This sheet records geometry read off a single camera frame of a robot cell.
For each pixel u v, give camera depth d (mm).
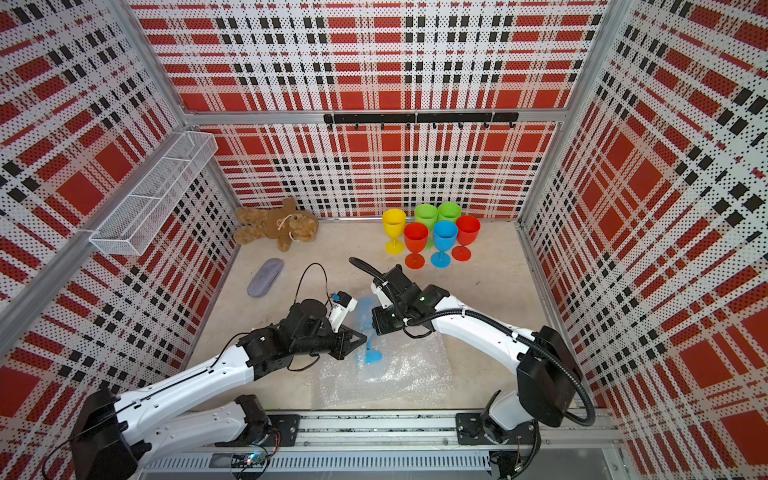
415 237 980
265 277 1009
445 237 958
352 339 674
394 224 991
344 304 685
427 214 1078
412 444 731
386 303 704
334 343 654
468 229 961
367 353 737
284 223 1108
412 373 801
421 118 884
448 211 1067
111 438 389
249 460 695
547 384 416
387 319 690
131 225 694
